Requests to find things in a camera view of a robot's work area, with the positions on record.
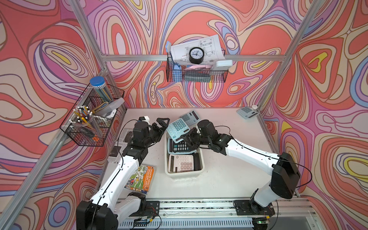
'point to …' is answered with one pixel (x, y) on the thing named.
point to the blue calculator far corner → (247, 112)
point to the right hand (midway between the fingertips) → (180, 140)
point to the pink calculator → (180, 163)
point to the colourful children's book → (141, 179)
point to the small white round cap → (254, 107)
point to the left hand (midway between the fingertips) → (168, 123)
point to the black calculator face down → (197, 162)
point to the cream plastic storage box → (181, 174)
